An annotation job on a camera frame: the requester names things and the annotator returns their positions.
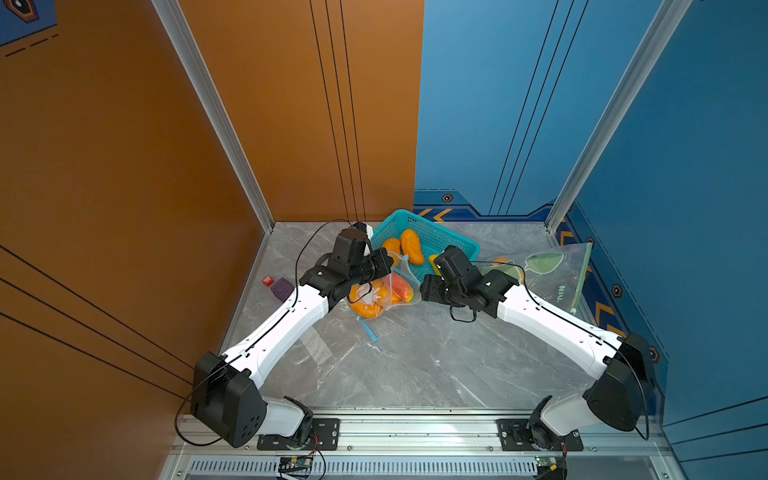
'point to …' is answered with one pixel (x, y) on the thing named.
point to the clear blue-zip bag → (402, 268)
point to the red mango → (401, 289)
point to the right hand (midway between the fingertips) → (427, 289)
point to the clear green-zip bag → (554, 276)
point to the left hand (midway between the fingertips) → (396, 255)
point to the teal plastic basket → (431, 238)
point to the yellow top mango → (411, 247)
